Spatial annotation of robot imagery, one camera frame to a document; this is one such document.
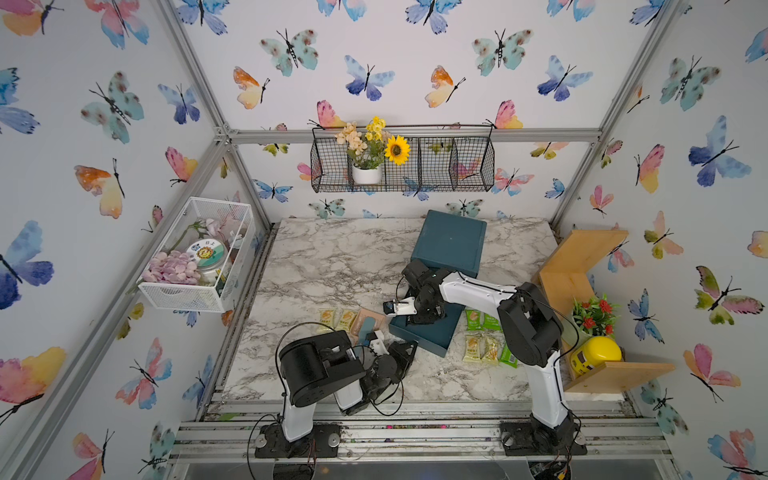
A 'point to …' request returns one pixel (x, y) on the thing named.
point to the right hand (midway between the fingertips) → (417, 307)
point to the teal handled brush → (366, 328)
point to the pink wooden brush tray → (362, 314)
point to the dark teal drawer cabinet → (450, 242)
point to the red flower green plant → (596, 317)
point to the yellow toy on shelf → (592, 353)
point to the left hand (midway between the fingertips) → (424, 343)
